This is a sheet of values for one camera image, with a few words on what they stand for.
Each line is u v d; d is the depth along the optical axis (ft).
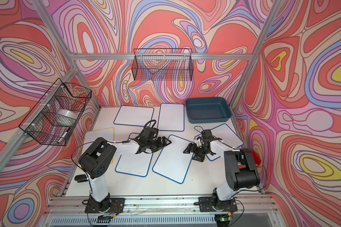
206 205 2.41
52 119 2.36
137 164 2.97
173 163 2.90
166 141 2.84
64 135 2.36
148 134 2.48
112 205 2.39
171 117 3.67
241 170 1.49
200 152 2.60
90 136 3.41
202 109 3.81
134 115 3.81
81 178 2.70
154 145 2.69
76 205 2.46
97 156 1.75
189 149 2.70
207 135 2.54
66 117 2.28
